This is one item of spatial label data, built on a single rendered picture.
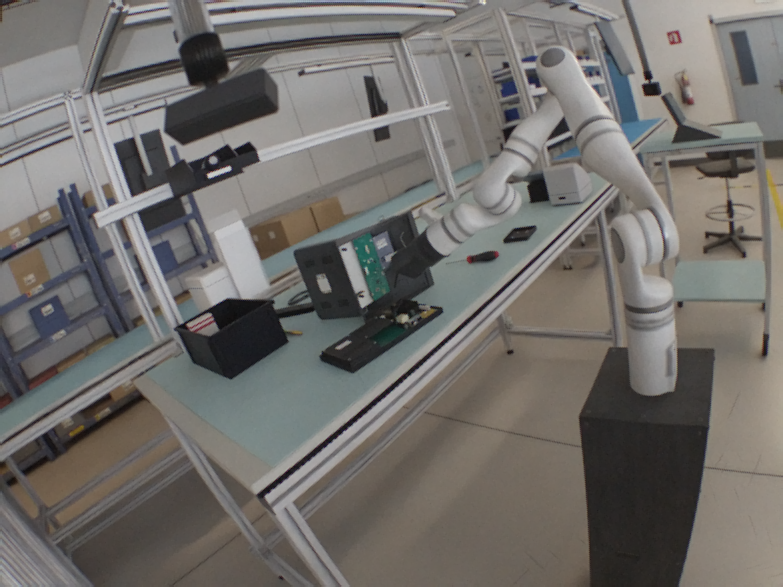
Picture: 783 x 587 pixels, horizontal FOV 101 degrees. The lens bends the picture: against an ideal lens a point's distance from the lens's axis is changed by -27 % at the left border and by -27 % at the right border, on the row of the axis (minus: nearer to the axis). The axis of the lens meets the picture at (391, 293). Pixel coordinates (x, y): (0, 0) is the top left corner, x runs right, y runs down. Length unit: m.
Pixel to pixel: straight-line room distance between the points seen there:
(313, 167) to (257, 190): 0.93
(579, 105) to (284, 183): 5.13
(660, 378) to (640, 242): 0.26
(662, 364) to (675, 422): 0.11
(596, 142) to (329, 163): 5.59
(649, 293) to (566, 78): 0.44
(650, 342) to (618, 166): 0.30
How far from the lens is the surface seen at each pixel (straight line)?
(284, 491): 0.75
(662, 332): 0.80
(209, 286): 1.39
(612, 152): 0.81
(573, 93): 0.90
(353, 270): 1.04
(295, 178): 5.89
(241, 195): 5.47
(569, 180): 1.65
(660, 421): 0.81
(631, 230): 0.72
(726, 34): 7.29
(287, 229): 4.52
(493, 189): 0.86
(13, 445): 2.23
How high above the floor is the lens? 1.38
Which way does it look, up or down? 18 degrees down
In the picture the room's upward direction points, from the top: 19 degrees counter-clockwise
